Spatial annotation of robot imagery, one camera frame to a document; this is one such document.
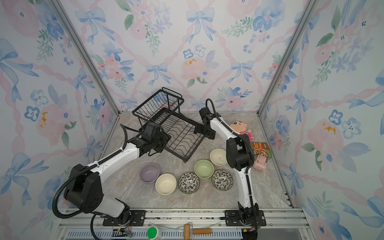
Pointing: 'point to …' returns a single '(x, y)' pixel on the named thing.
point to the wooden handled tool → (189, 231)
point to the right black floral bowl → (222, 180)
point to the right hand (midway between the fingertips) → (202, 134)
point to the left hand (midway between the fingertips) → (172, 138)
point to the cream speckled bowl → (218, 156)
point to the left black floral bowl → (188, 183)
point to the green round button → (153, 233)
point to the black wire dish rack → (163, 108)
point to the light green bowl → (204, 168)
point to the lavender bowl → (149, 173)
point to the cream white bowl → (166, 184)
